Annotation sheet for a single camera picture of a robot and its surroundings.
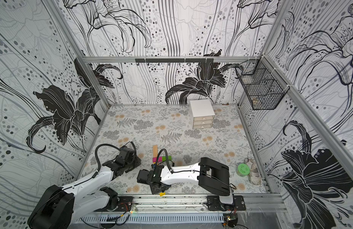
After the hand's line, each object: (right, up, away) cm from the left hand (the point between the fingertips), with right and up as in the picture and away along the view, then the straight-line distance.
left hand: (141, 163), depth 89 cm
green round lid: (+60, -1, -9) cm, 61 cm away
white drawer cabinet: (+40, +31, +7) cm, 51 cm away
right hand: (+13, -11, -10) cm, 20 cm away
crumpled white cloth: (+66, -5, -10) cm, 67 cm away
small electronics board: (+50, -22, -18) cm, 58 cm away
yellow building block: (+15, -12, -14) cm, 24 cm away
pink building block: (+8, +3, -1) cm, 9 cm away
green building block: (+14, +3, -2) cm, 15 cm away
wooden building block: (+8, +7, +3) cm, 11 cm away
